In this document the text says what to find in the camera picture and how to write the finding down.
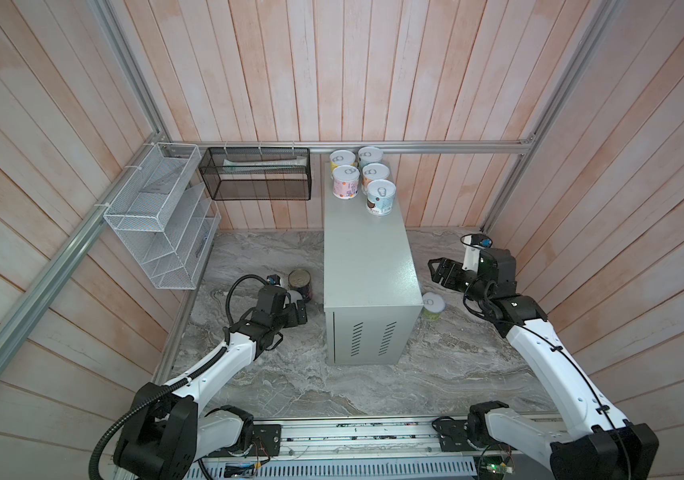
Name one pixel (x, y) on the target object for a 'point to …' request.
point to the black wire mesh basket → (257, 173)
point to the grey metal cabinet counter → (372, 296)
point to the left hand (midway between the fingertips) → (291, 312)
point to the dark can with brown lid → (300, 280)
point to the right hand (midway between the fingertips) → (440, 263)
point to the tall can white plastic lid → (295, 296)
